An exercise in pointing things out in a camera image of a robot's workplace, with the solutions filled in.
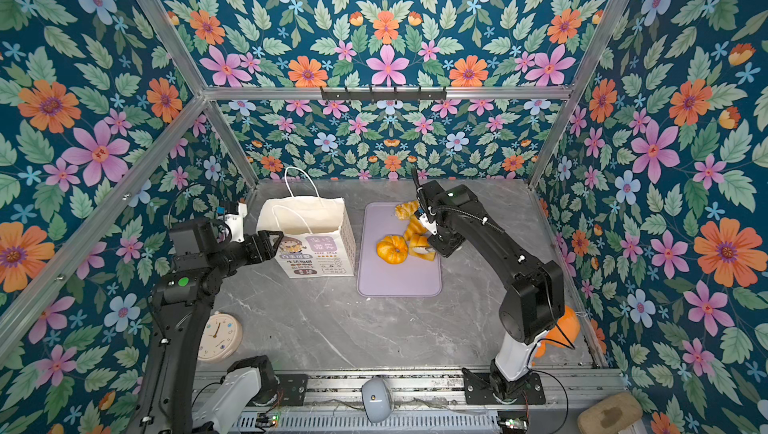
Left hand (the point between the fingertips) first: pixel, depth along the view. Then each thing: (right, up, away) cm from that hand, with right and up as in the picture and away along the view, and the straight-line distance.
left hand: (272, 228), depth 70 cm
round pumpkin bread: (+27, -9, +27) cm, 40 cm away
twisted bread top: (+32, +4, +35) cm, 47 cm away
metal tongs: (+38, 0, +6) cm, 39 cm away
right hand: (+45, -5, +12) cm, 47 cm away
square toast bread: (+36, -7, +19) cm, 41 cm away
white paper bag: (+10, -2, +3) cm, 11 cm away
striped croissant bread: (+35, -2, +31) cm, 47 cm away
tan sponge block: (+79, -43, -2) cm, 90 cm away
